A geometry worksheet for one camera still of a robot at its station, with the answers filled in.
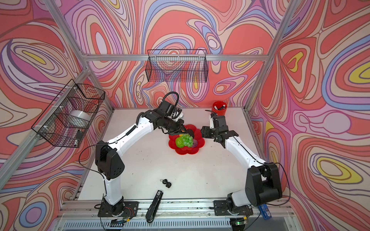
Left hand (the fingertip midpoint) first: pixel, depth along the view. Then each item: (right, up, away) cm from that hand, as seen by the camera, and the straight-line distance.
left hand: (189, 131), depth 79 cm
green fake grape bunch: (-1, -6, +2) cm, 6 cm away
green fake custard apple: (-6, -9, +14) cm, 18 cm away
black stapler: (-18, -38, -8) cm, 43 cm away
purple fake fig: (+4, -9, +15) cm, 17 cm away
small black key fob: (-14, -30, +3) cm, 33 cm away
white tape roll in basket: (-57, +9, -5) cm, 58 cm away
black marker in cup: (+25, +16, +26) cm, 40 cm away
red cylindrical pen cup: (+23, +16, +28) cm, 40 cm away
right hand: (+11, -2, +9) cm, 15 cm away
